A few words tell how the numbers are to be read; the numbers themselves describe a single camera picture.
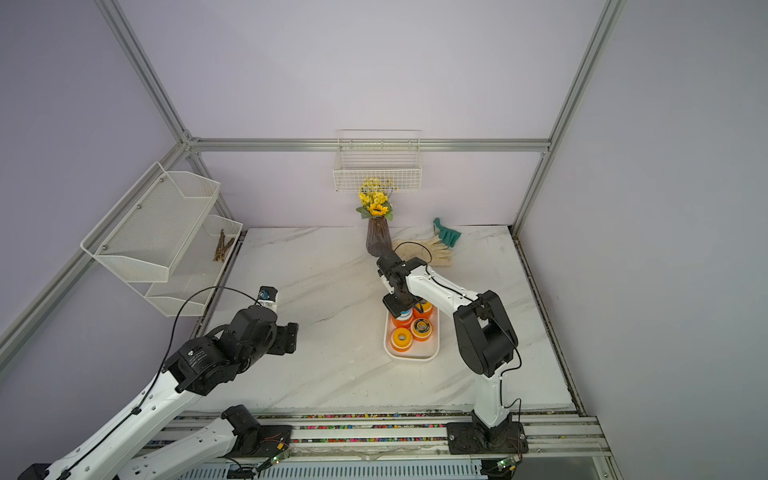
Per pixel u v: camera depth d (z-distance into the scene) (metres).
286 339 0.64
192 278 0.93
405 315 0.89
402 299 0.78
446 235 1.12
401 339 0.88
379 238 1.06
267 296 0.62
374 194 0.93
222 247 0.97
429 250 1.14
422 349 0.88
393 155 0.94
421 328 0.91
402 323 0.91
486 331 0.51
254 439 0.68
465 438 0.73
